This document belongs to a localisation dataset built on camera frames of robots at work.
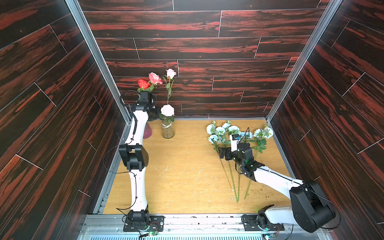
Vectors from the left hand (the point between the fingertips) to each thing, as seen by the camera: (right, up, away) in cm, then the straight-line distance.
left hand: (161, 113), depth 96 cm
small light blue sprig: (+35, -17, +7) cm, 39 cm away
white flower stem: (+40, -15, +9) cm, 44 cm away
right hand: (+43, -20, -7) cm, 48 cm away
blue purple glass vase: (-11, -12, +7) cm, 17 cm away
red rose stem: (-9, +17, -5) cm, 20 cm away
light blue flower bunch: (+68, -17, +7) cm, 70 cm away
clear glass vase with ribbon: (+3, -11, +8) cm, 13 cm away
